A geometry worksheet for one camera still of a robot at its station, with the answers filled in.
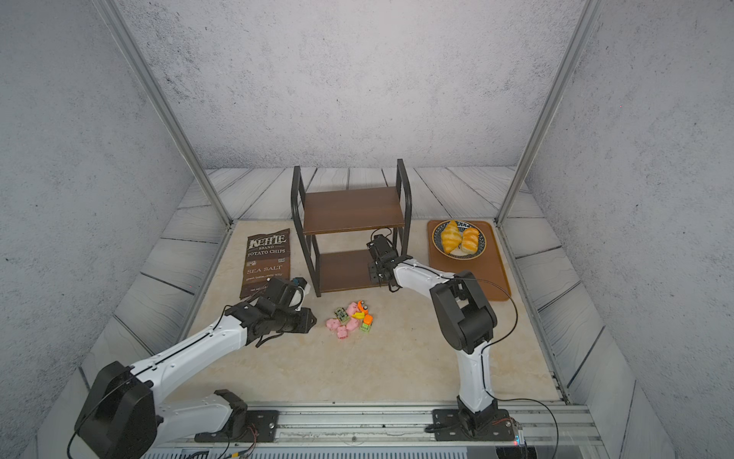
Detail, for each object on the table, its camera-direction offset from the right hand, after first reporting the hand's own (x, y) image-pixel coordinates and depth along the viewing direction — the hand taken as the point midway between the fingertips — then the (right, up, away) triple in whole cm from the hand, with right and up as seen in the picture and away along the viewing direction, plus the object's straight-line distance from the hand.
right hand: (381, 267), depth 99 cm
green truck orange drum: (-4, -16, -8) cm, 18 cm away
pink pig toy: (-15, -17, -9) cm, 25 cm away
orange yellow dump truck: (-6, -14, -6) cm, 17 cm away
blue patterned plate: (+29, +4, +9) cm, 30 cm away
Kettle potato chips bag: (-42, +3, +9) cm, 43 cm away
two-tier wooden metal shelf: (-11, +19, -4) cm, 22 cm away
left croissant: (+26, +11, +9) cm, 30 cm away
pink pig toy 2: (-12, -19, -11) cm, 25 cm away
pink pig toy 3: (-9, -17, -9) cm, 21 cm away
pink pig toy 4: (-10, -13, -6) cm, 17 cm away
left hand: (-18, -14, -16) cm, 28 cm away
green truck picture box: (-13, -14, -8) cm, 21 cm away
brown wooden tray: (+40, -1, +7) cm, 40 cm away
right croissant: (+33, +9, +9) cm, 36 cm away
